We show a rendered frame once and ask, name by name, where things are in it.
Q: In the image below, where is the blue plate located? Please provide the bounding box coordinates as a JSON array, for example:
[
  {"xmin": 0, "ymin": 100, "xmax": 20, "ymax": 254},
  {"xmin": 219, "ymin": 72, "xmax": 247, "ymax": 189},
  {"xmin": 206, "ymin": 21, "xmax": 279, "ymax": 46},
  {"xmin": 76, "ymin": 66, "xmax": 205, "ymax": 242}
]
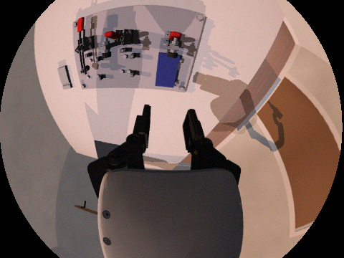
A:
[{"xmin": 155, "ymin": 52, "xmax": 180, "ymax": 88}]

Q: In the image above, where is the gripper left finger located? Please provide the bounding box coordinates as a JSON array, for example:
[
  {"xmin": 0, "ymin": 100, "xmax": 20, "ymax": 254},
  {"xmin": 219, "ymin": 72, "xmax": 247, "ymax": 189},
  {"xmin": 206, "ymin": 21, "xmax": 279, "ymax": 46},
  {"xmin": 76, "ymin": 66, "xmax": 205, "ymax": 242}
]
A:
[{"xmin": 87, "ymin": 105, "xmax": 151, "ymax": 198}]

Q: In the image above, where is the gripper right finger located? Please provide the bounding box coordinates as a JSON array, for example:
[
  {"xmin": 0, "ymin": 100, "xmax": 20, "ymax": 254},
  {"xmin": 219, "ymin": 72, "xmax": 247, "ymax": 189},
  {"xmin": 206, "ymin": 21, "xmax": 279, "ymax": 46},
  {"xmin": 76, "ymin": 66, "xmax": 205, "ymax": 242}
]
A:
[{"xmin": 183, "ymin": 109, "xmax": 241, "ymax": 185}]

